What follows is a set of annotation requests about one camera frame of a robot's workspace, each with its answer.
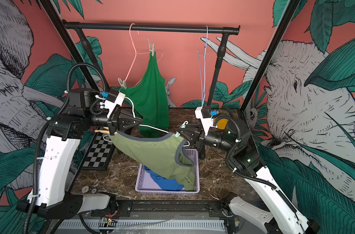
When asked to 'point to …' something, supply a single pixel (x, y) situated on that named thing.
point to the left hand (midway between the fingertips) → (140, 121)
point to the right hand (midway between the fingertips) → (179, 128)
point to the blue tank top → (166, 184)
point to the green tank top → (149, 97)
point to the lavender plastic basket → (147, 183)
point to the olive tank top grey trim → (163, 156)
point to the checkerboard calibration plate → (101, 153)
